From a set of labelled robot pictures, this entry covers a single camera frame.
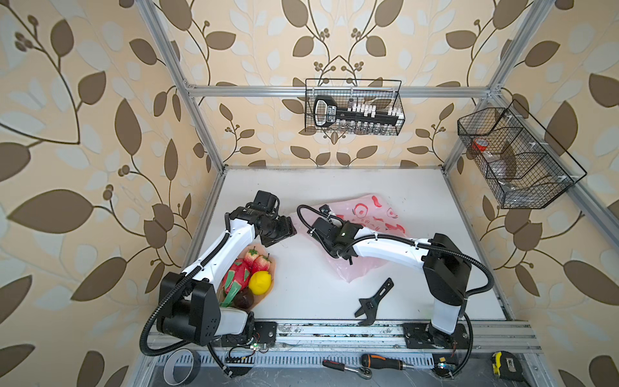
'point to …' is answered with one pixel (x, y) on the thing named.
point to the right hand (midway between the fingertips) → (342, 228)
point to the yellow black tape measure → (507, 365)
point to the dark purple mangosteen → (244, 298)
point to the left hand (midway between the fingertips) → (286, 231)
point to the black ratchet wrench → (363, 372)
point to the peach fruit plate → (263, 251)
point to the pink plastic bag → (371, 211)
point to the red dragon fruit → (236, 277)
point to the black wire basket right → (524, 166)
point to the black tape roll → (181, 366)
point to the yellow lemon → (259, 282)
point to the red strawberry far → (249, 259)
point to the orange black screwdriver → (378, 361)
